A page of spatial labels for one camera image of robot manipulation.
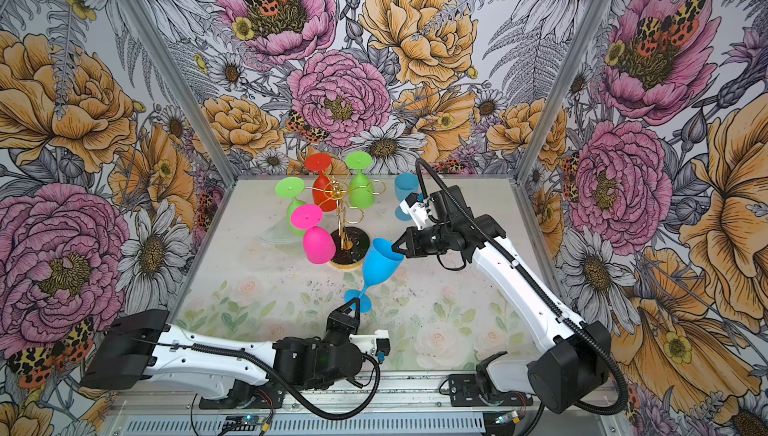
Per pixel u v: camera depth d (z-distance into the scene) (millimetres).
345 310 714
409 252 647
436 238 628
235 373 490
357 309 715
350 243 998
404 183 1044
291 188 778
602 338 403
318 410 540
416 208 689
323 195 779
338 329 650
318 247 807
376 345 645
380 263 685
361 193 900
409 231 651
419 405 733
